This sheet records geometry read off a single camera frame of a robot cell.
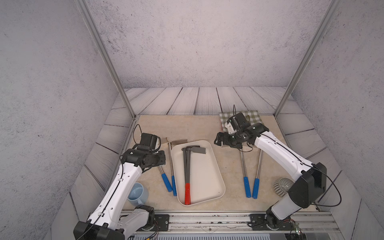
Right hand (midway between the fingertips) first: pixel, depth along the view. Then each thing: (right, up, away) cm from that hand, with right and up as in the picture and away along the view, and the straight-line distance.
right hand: (221, 143), depth 80 cm
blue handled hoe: (+15, -22, +5) cm, 27 cm away
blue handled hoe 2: (+21, -24, +5) cm, 32 cm away
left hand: (-29, -7, -3) cm, 30 cm away
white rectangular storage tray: (-7, -22, +6) cm, 23 cm away
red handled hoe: (-15, -5, +16) cm, 22 cm away
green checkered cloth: (+32, +17, +39) cm, 53 cm away
